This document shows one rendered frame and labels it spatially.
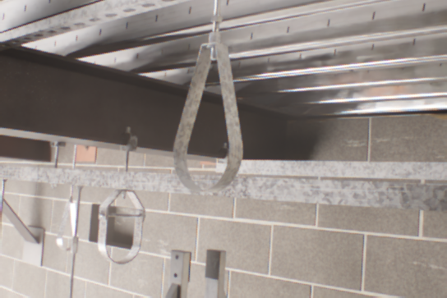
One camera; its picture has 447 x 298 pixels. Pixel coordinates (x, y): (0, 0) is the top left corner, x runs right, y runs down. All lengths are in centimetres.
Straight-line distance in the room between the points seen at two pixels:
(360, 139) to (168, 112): 69
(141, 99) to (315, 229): 83
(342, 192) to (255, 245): 138
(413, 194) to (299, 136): 135
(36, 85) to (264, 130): 94
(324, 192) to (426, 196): 19
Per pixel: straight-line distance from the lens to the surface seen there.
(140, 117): 179
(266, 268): 234
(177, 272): 79
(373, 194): 99
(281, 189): 109
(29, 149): 366
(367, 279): 210
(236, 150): 78
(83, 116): 167
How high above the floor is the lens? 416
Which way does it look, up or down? 7 degrees up
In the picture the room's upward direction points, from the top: 4 degrees clockwise
